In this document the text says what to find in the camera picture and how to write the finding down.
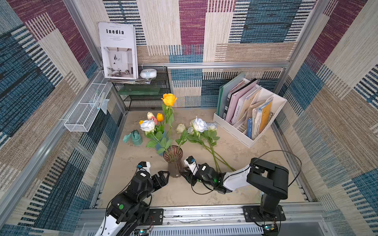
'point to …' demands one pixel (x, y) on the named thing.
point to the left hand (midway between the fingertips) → (165, 175)
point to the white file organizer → (245, 109)
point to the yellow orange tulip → (160, 117)
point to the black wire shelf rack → (145, 103)
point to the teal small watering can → (134, 137)
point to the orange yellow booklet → (265, 114)
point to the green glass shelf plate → (139, 90)
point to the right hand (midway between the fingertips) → (183, 169)
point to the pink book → (235, 99)
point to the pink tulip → (155, 120)
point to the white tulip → (149, 115)
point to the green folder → (224, 89)
